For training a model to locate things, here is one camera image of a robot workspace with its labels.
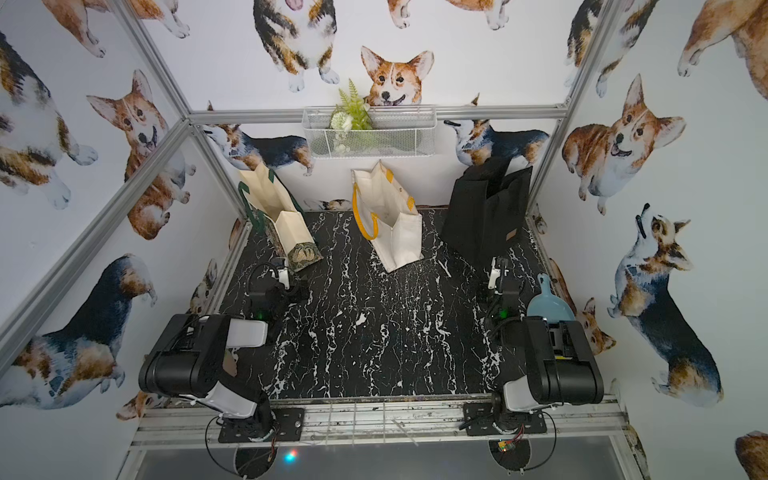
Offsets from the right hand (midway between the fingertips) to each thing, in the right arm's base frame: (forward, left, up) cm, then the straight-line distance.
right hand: (488, 272), depth 93 cm
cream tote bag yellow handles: (+30, +33, -4) cm, 45 cm away
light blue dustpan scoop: (-8, -19, -7) cm, 22 cm away
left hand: (+1, +61, +1) cm, 61 cm away
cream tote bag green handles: (+11, +63, +16) cm, 66 cm away
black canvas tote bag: (+9, +2, +18) cm, 21 cm away
